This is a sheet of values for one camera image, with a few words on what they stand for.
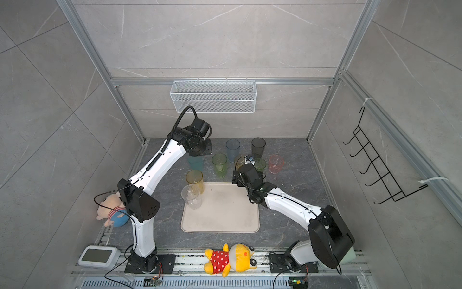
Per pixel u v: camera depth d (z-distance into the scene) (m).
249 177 0.63
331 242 0.41
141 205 0.55
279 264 0.73
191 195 0.90
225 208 0.90
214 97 1.00
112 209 0.84
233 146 0.98
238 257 0.69
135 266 0.71
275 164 1.05
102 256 0.74
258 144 1.01
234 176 0.78
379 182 0.65
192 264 0.75
